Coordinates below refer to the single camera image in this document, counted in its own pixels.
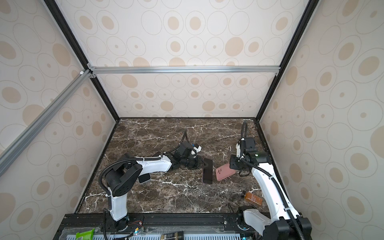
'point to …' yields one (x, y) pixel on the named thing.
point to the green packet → (87, 235)
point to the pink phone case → (224, 172)
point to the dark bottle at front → (176, 235)
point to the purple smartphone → (208, 171)
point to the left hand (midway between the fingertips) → (212, 165)
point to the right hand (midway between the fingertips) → (234, 162)
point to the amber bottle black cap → (254, 198)
